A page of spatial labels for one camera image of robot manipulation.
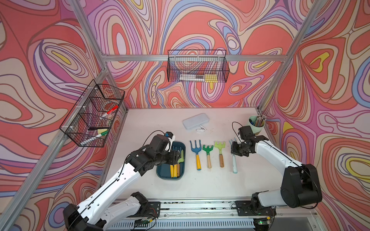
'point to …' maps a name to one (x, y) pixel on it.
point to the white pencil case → (195, 121)
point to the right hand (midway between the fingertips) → (233, 154)
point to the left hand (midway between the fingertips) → (178, 155)
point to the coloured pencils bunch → (260, 121)
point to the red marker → (112, 109)
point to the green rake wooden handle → (208, 149)
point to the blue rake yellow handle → (197, 150)
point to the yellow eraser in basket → (211, 78)
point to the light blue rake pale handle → (234, 164)
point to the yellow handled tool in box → (174, 171)
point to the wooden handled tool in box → (178, 172)
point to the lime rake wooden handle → (220, 146)
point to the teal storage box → (163, 171)
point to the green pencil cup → (256, 130)
